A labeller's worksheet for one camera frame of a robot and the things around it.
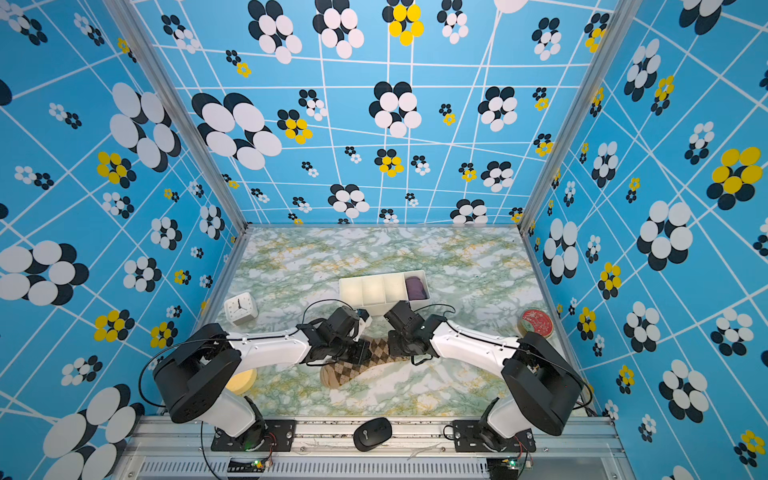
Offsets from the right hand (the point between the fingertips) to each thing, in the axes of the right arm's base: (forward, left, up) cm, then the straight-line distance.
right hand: (395, 346), depth 86 cm
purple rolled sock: (+18, -6, +4) cm, 19 cm away
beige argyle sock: (-8, +17, -1) cm, 18 cm away
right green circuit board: (-27, -28, -4) cm, 39 cm away
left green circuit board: (-29, +36, -4) cm, 46 cm away
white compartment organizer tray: (+20, +6, -3) cm, 21 cm away
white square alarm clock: (+12, +49, +2) cm, 50 cm away
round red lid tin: (+8, -43, +1) cm, 44 cm away
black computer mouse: (-22, +6, -1) cm, 23 cm away
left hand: (-2, +6, -1) cm, 6 cm away
